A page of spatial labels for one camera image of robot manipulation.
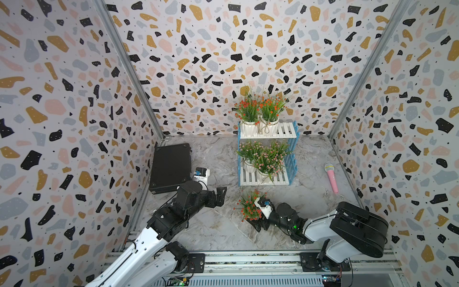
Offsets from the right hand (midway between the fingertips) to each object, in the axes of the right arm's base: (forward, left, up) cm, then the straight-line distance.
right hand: (253, 210), depth 83 cm
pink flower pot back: (+25, +3, +13) cm, 29 cm away
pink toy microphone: (+28, -44, -3) cm, 52 cm away
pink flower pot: (+25, -10, +9) cm, 29 cm away
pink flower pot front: (+20, -2, +11) cm, 23 cm away
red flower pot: (-5, +1, +8) cm, 9 cm away
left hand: (+2, +14, +17) cm, 23 cm away
